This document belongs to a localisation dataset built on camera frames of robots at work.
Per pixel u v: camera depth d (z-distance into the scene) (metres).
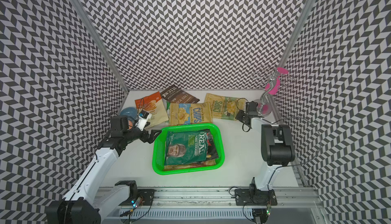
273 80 0.85
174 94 1.12
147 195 0.73
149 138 0.71
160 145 0.87
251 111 0.77
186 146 0.84
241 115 0.96
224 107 1.07
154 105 1.06
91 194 0.43
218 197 0.75
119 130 0.60
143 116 0.68
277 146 0.50
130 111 1.02
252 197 0.67
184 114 1.03
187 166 0.79
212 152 0.83
